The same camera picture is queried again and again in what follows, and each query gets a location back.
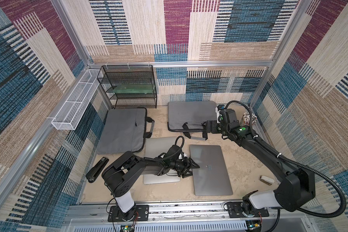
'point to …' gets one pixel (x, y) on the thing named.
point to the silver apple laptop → (153, 147)
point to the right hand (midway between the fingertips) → (215, 125)
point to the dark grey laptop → (211, 179)
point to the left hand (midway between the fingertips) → (199, 170)
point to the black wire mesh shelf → (111, 75)
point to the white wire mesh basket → (68, 117)
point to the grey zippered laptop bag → (124, 131)
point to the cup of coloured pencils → (245, 119)
